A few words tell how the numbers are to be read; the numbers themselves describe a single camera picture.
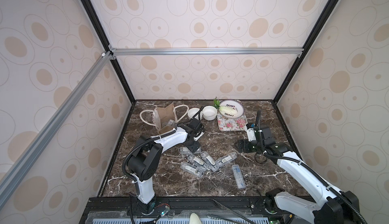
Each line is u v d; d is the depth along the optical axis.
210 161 0.87
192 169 0.84
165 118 1.06
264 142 0.62
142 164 0.48
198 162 0.87
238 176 0.83
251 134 0.73
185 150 0.92
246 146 0.71
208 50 0.93
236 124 1.06
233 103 1.17
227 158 0.88
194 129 0.73
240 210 0.73
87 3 0.71
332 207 0.38
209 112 1.10
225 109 1.10
